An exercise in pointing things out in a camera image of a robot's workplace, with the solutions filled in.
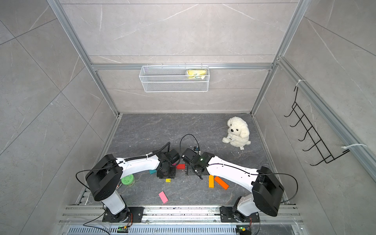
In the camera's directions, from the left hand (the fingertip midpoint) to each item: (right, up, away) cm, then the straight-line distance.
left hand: (173, 174), depth 87 cm
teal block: (-12, +2, 0) cm, 13 cm away
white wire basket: (-3, +62, +14) cm, 64 cm away
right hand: (+12, +4, -5) cm, 14 cm away
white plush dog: (+40, +25, +2) cm, 47 cm away
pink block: (-4, -10, -8) cm, 13 cm away
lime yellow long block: (-3, -2, -3) cm, 5 cm away
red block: (+5, +8, -12) cm, 16 cm away
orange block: (+28, -4, -3) cm, 29 cm away
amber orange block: (+22, -3, -3) cm, 23 cm away
